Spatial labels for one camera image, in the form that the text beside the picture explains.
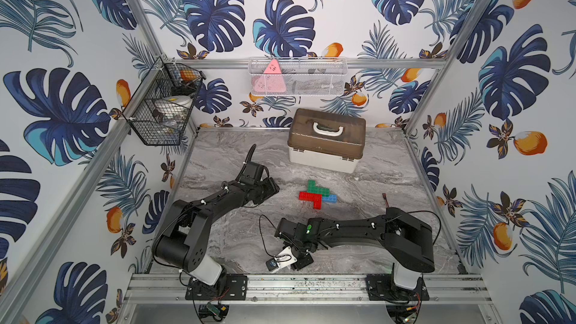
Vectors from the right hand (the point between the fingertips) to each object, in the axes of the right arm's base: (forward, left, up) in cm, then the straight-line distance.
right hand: (288, 255), depth 81 cm
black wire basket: (+60, +53, +35) cm, 87 cm away
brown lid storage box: (+38, -15, +20) cm, 46 cm away
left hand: (+24, +6, +8) cm, 26 cm away
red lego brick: (+22, -7, +4) cm, 24 cm away
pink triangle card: (+56, +7, +36) cm, 67 cm away
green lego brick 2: (+25, -15, +3) cm, 29 cm away
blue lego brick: (+23, -17, +1) cm, 29 cm away
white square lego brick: (-4, +1, +13) cm, 13 cm away
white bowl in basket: (+40, +42, +36) cm, 68 cm away
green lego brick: (+29, -9, +3) cm, 30 cm away
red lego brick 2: (+19, -11, +3) cm, 22 cm away
